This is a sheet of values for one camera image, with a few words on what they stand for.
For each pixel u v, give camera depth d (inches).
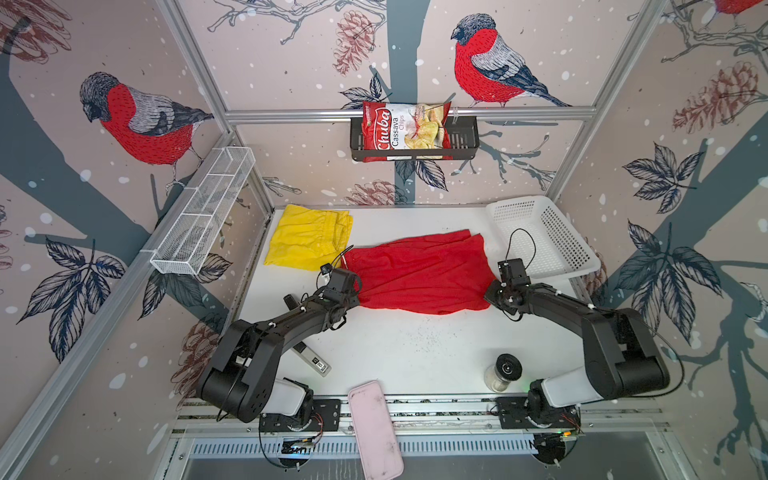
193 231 29.1
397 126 34.5
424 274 39.3
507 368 27.8
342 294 28.1
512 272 29.3
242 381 16.8
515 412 28.8
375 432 27.6
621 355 17.4
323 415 28.7
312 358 31.3
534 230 44.6
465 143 37.2
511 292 28.1
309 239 42.2
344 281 28.4
